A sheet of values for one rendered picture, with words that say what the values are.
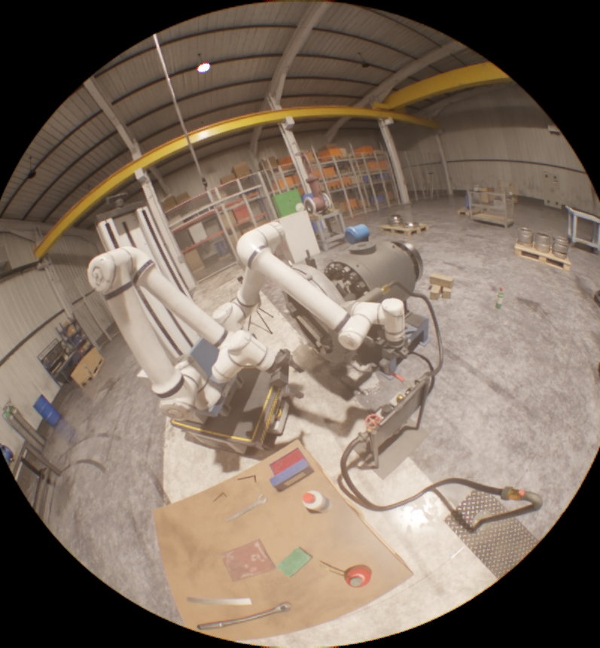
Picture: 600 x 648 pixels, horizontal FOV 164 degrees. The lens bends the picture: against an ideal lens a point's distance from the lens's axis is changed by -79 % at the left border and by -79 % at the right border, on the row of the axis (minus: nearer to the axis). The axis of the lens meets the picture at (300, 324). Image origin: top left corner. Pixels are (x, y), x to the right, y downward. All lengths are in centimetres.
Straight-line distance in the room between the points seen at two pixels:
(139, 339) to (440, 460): 160
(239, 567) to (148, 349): 92
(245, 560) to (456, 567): 104
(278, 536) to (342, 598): 36
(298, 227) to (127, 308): 475
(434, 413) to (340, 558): 109
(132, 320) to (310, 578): 109
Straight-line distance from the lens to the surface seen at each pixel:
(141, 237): 134
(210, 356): 137
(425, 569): 141
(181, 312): 85
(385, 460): 141
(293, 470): 85
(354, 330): 75
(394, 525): 135
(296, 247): 520
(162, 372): 87
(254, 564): 100
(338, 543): 90
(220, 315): 131
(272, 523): 97
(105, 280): 75
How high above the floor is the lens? 135
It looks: 31 degrees down
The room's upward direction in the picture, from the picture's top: 22 degrees counter-clockwise
